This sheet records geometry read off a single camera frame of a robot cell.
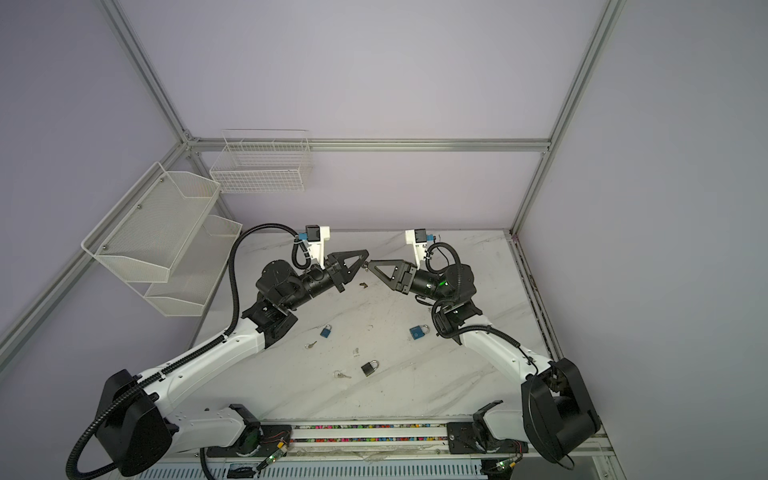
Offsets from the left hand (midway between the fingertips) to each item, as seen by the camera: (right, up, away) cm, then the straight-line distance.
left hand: (368, 254), depth 65 cm
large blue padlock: (+14, -24, +27) cm, 39 cm away
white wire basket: (-37, +31, +30) cm, 57 cm away
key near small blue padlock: (-21, -28, +25) cm, 43 cm away
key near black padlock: (-10, -34, +19) cm, 40 cm away
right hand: (0, -4, -2) cm, 4 cm away
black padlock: (-1, -33, +20) cm, 39 cm away
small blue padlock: (-16, -24, +27) cm, 40 cm away
